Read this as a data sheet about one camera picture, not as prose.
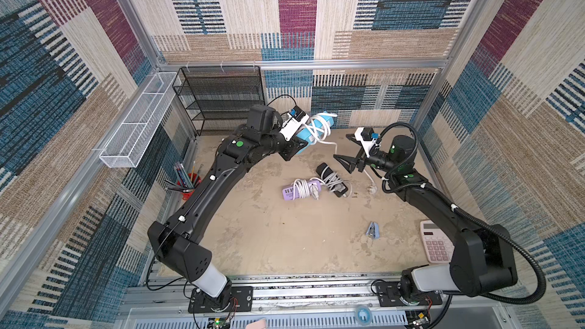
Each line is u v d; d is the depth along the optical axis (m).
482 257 0.42
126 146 0.71
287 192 0.92
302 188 0.92
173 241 0.41
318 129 0.69
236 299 0.73
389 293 0.74
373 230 0.85
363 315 0.71
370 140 0.65
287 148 0.63
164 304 0.75
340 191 0.94
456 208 0.49
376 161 0.69
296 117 0.60
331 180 0.96
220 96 1.08
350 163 0.69
